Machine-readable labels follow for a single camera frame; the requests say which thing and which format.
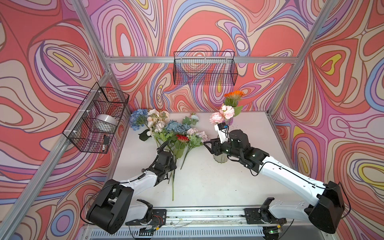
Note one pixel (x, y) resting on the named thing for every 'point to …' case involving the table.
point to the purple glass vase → (229, 121)
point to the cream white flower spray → (156, 120)
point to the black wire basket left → (93, 126)
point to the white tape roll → (105, 123)
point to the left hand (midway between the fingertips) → (175, 160)
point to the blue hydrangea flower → (138, 118)
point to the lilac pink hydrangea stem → (196, 138)
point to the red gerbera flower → (178, 151)
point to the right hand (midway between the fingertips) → (208, 145)
